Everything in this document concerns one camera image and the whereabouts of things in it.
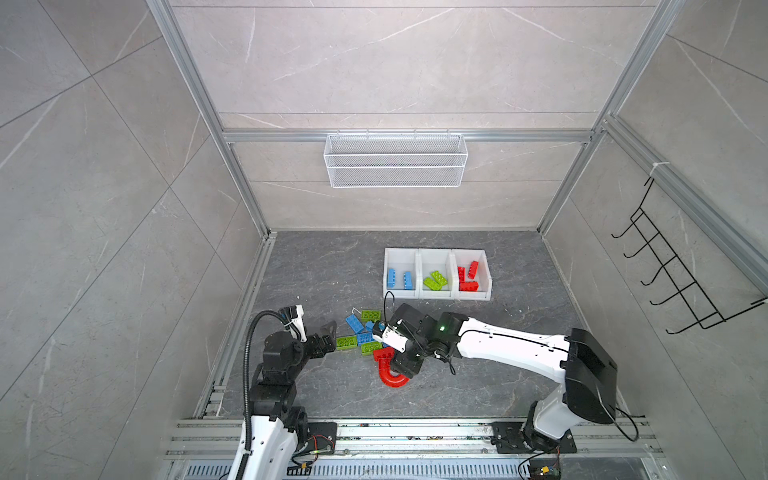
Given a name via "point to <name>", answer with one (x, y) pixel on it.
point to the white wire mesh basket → (395, 160)
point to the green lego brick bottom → (369, 348)
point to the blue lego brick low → (408, 280)
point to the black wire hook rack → (687, 289)
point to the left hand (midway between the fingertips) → (319, 319)
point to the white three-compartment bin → (422, 261)
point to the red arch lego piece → (388, 378)
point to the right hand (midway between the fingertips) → (398, 353)
